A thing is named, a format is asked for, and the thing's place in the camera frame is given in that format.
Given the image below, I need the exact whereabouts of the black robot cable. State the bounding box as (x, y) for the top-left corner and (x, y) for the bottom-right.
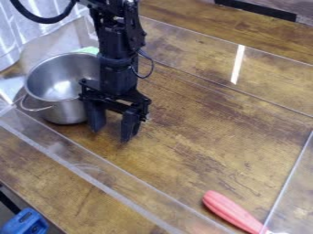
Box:
(8, 0), (156, 80)

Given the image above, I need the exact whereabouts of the clear acrylic enclosure wall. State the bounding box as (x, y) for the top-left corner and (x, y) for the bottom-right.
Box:
(0, 19), (313, 234)

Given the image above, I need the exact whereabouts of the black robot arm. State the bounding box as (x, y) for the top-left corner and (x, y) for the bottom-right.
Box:
(79, 0), (151, 143)

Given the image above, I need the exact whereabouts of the green sponge object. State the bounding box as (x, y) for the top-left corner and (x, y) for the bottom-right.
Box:
(78, 47), (99, 55)

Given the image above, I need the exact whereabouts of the blue plastic object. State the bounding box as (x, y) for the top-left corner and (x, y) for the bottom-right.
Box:
(0, 207), (49, 234)

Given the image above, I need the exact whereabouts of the red ridged plastic object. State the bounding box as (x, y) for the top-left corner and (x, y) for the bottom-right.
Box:
(203, 190), (263, 234)

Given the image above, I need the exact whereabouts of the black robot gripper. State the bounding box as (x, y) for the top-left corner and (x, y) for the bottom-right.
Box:
(79, 53), (151, 143)

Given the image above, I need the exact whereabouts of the black bar on table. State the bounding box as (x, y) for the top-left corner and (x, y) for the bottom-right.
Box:
(214, 0), (297, 22)

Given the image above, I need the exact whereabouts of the silver metal pot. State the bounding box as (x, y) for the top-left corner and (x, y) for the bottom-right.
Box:
(20, 52), (99, 124)

